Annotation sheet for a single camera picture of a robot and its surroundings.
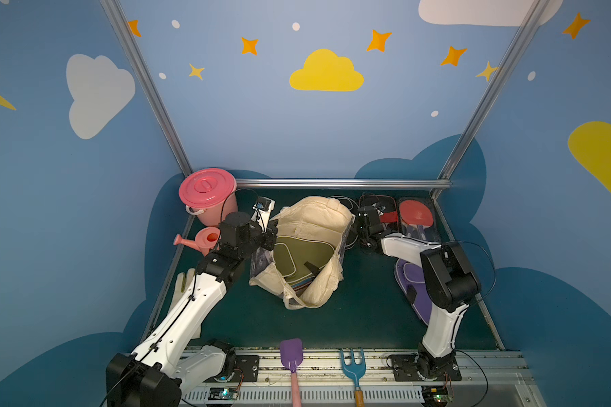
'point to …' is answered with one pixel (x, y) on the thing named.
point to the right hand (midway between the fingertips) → (358, 218)
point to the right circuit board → (436, 396)
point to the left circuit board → (222, 393)
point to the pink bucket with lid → (210, 194)
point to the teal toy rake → (355, 370)
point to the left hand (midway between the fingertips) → (281, 218)
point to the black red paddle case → (387, 206)
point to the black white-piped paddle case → (350, 203)
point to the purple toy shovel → (292, 351)
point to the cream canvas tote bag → (319, 219)
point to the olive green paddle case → (298, 259)
